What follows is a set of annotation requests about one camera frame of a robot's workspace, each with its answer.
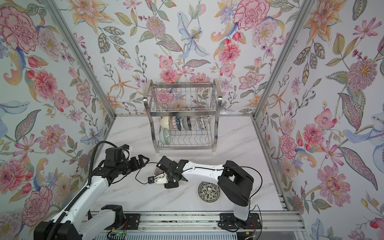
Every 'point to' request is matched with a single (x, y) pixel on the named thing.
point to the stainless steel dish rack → (184, 115)
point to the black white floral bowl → (208, 192)
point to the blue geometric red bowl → (176, 123)
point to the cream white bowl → (165, 122)
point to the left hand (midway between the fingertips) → (145, 162)
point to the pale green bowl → (164, 134)
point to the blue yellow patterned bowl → (201, 122)
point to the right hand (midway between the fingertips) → (166, 177)
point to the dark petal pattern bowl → (186, 123)
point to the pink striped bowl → (157, 171)
